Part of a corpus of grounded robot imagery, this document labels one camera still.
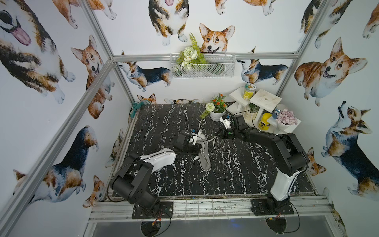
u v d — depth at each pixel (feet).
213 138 3.11
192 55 2.56
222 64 3.04
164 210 2.40
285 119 2.60
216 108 3.42
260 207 2.42
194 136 2.64
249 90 3.21
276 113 2.89
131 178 1.45
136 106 3.90
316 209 2.46
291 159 1.65
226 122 2.94
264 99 3.04
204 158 2.89
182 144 2.31
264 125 3.25
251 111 3.56
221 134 2.82
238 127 2.56
